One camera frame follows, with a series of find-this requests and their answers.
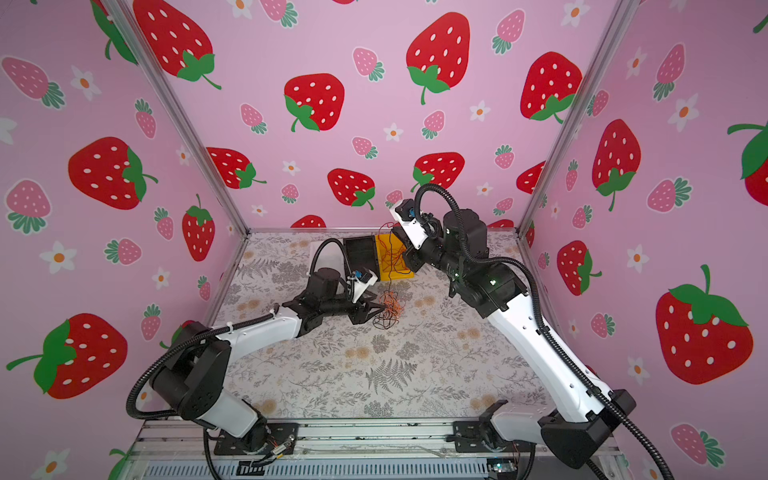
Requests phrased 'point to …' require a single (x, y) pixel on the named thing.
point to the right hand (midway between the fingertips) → (395, 226)
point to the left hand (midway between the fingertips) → (380, 300)
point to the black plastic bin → (361, 252)
